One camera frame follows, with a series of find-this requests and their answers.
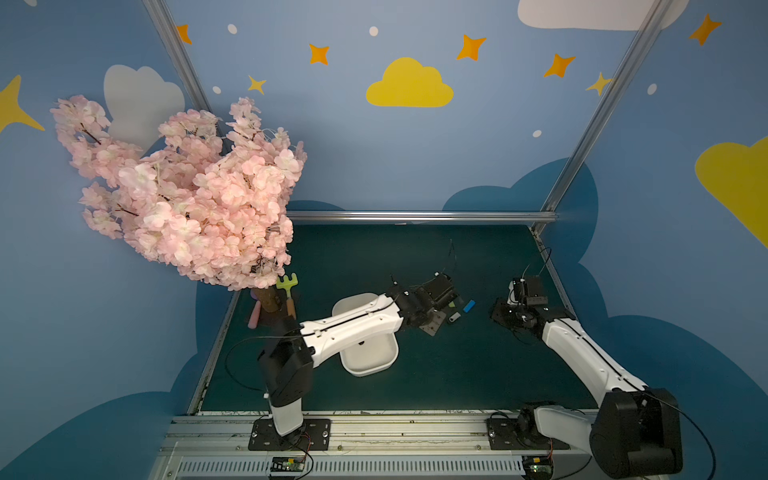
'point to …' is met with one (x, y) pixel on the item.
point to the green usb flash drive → (451, 304)
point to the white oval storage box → (369, 356)
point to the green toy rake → (288, 284)
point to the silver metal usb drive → (454, 317)
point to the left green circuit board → (287, 464)
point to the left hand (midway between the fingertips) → (431, 310)
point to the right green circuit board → (538, 466)
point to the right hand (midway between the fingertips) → (498, 308)
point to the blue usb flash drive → (469, 306)
